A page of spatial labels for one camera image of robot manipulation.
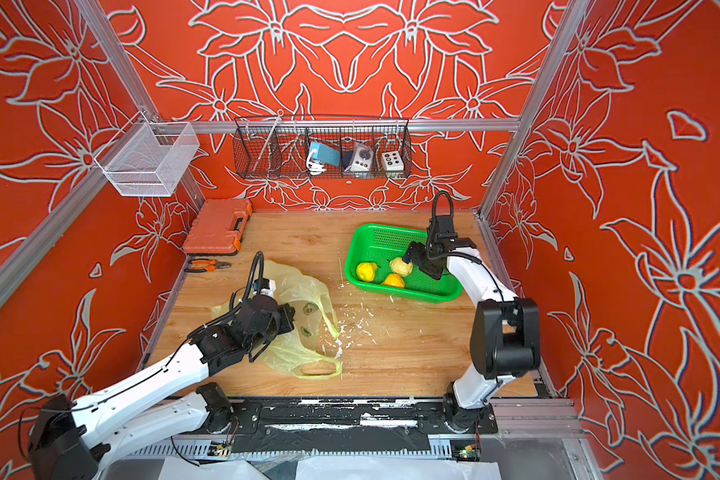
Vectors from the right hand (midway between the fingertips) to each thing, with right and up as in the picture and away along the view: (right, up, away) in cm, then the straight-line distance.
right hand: (408, 259), depth 90 cm
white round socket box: (-14, +31, +1) cm, 34 cm away
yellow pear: (-13, -4, +5) cm, 14 cm away
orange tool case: (-67, +10, +18) cm, 70 cm away
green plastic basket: (-8, +4, +17) cm, 19 cm away
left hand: (-32, -13, -10) cm, 35 cm away
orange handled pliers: (-70, -3, +14) cm, 71 cm away
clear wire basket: (-82, +31, +2) cm, 88 cm away
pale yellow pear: (-1, -3, +6) cm, 7 cm away
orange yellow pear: (-4, -7, +3) cm, 8 cm away
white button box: (-4, +32, +5) cm, 32 cm away
